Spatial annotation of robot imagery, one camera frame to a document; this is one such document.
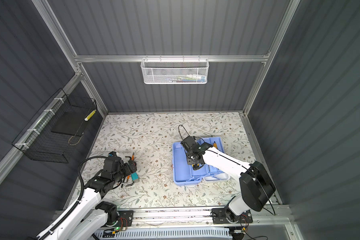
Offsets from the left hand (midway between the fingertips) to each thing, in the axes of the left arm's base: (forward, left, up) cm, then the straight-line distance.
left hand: (129, 166), depth 83 cm
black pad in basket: (+15, +25, +21) cm, 36 cm away
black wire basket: (+2, +34, +23) cm, 41 cm away
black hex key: (-7, +1, -8) cm, 11 cm away
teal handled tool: (-3, -2, -7) cm, 7 cm away
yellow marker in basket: (+19, +20, +21) cm, 34 cm away
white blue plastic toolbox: (-3, -31, -9) cm, 32 cm away
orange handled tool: (+11, +2, -8) cm, 14 cm away
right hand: (+2, -37, 0) cm, 37 cm away
